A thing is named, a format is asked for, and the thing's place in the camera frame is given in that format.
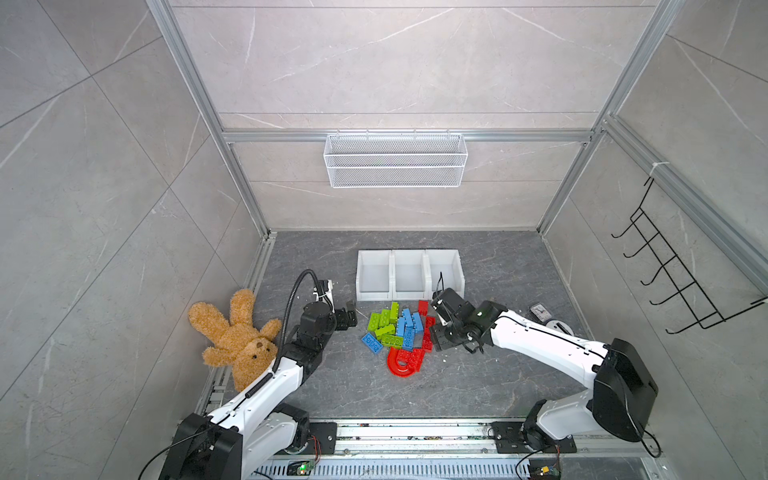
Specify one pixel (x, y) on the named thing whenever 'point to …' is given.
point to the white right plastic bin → (446, 262)
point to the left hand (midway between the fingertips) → (339, 295)
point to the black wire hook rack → (690, 297)
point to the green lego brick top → (394, 312)
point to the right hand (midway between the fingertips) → (440, 333)
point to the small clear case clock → (539, 313)
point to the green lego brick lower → (393, 341)
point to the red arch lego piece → (397, 367)
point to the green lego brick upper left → (373, 324)
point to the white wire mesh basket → (393, 161)
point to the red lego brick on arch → (414, 358)
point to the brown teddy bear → (251, 352)
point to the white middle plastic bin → (410, 275)
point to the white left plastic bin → (374, 275)
